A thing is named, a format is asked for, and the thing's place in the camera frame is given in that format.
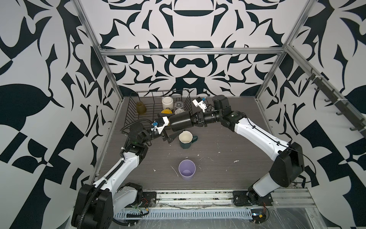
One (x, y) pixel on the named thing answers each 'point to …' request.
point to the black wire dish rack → (153, 100)
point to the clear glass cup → (178, 105)
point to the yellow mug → (167, 111)
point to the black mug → (180, 121)
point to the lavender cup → (187, 168)
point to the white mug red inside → (167, 102)
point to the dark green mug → (186, 138)
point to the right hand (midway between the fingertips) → (185, 121)
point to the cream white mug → (178, 110)
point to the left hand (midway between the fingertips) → (176, 118)
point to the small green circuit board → (258, 216)
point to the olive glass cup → (141, 108)
